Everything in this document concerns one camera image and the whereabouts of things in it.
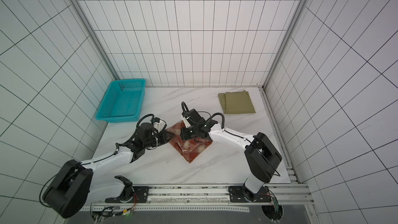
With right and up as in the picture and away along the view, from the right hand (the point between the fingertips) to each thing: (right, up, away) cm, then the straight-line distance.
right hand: (180, 134), depth 83 cm
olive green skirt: (+38, +17, +25) cm, 49 cm away
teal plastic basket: (-45, +18, +28) cm, 56 cm away
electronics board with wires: (-32, -33, -12) cm, 48 cm away
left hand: (-4, -2, +2) cm, 5 cm away
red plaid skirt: (+6, -9, +3) cm, 11 cm away
